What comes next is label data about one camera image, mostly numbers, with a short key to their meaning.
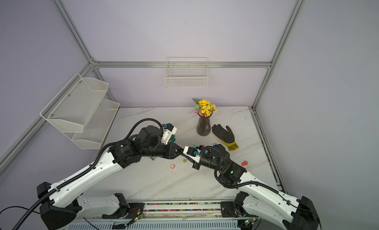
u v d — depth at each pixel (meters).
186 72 0.96
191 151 0.54
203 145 0.93
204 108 0.85
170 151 0.56
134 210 0.73
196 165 0.60
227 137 1.01
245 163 0.89
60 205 0.39
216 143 0.97
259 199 0.48
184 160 0.91
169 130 0.60
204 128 0.98
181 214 0.73
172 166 0.88
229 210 0.73
